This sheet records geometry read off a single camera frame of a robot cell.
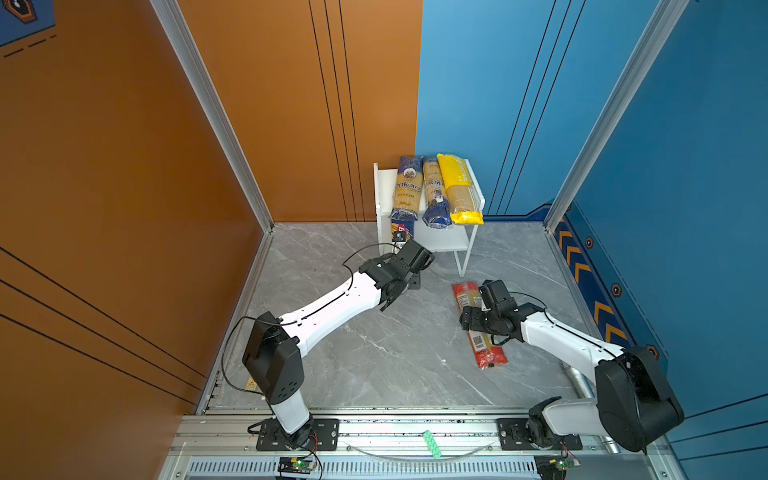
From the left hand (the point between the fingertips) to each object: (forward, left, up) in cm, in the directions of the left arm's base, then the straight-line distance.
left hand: (408, 269), depth 83 cm
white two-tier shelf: (+13, -15, -1) cm, 20 cm away
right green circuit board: (-43, -37, -19) cm, 59 cm away
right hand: (-8, -19, -15) cm, 26 cm away
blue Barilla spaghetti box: (+12, 0, +6) cm, 14 cm away
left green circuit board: (-43, +27, -21) cm, 55 cm away
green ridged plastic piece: (-39, -6, -18) cm, 43 cm away
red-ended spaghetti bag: (-17, -23, -17) cm, 33 cm away
